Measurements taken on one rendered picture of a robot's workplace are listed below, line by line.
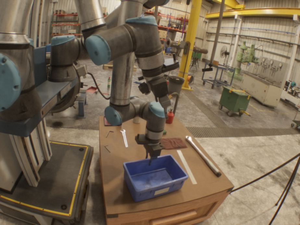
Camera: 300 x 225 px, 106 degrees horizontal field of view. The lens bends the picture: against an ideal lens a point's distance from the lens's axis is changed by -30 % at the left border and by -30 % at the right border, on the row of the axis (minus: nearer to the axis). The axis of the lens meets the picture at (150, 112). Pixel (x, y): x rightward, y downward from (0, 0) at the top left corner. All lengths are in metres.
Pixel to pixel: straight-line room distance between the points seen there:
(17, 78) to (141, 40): 0.34
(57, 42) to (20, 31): 0.58
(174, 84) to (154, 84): 3.33
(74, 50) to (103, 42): 0.60
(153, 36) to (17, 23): 0.37
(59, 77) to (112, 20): 0.44
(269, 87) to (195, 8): 3.54
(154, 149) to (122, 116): 0.23
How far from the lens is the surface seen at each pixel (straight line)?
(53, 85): 0.96
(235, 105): 3.61
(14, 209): 1.23
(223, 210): 1.63
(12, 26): 0.43
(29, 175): 1.10
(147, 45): 0.49
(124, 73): 0.63
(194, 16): 4.81
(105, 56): 0.44
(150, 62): 0.50
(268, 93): 6.13
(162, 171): 1.03
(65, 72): 1.01
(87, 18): 0.57
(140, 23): 0.47
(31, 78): 0.63
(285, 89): 9.87
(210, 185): 1.07
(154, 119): 0.73
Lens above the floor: 1.20
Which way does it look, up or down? 25 degrees down
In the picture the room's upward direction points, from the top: 10 degrees clockwise
